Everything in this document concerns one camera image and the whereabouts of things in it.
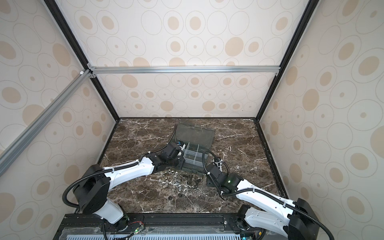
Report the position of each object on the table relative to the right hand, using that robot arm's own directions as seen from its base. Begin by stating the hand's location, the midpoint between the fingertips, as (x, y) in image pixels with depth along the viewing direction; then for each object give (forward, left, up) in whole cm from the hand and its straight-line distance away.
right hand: (211, 176), depth 82 cm
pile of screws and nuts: (-2, +17, -7) cm, 18 cm away
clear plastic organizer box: (+29, +9, -7) cm, 31 cm away
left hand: (+9, +13, +4) cm, 16 cm away
